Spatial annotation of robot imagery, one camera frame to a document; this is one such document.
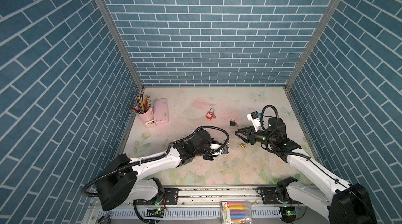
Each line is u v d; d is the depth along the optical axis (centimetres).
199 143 63
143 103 96
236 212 69
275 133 62
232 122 102
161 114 102
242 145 91
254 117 71
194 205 72
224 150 67
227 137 63
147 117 98
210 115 102
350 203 39
